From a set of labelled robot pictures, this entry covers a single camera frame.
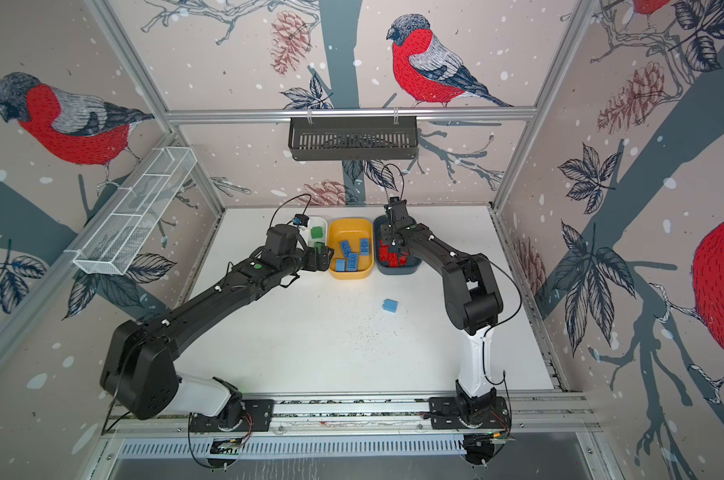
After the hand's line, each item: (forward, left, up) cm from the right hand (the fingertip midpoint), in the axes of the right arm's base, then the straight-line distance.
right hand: (392, 231), depth 101 cm
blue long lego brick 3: (-9, +14, -6) cm, 17 cm away
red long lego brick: (-6, -1, -8) cm, 10 cm away
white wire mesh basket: (-15, +69, +24) cm, 74 cm away
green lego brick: (-20, +19, +17) cm, 33 cm away
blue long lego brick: (-1, +17, -7) cm, 19 cm away
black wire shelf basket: (+28, +17, +18) cm, 38 cm away
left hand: (-16, +21, +11) cm, 28 cm away
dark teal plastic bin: (-5, -8, -11) cm, 15 cm away
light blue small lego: (-22, +1, -11) cm, 25 cm away
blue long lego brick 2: (0, +10, -8) cm, 13 cm away
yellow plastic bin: (+7, +15, -8) cm, 19 cm away
